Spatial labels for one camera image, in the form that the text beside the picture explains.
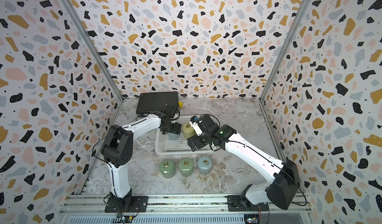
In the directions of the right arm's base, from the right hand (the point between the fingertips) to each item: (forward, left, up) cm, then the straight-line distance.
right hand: (195, 139), depth 77 cm
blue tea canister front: (-9, -5, -10) cm, 15 cm away
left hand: (+15, +14, -13) cm, 24 cm away
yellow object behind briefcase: (+39, +14, -14) cm, 44 cm away
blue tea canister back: (+11, +16, -16) cm, 25 cm away
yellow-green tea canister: (+12, +6, -10) cm, 17 cm away
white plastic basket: (+5, +20, -17) cm, 27 cm away
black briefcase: (+45, +41, -18) cm, 63 cm away
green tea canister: (-11, +15, -10) cm, 21 cm away
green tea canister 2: (-11, +5, -10) cm, 15 cm away
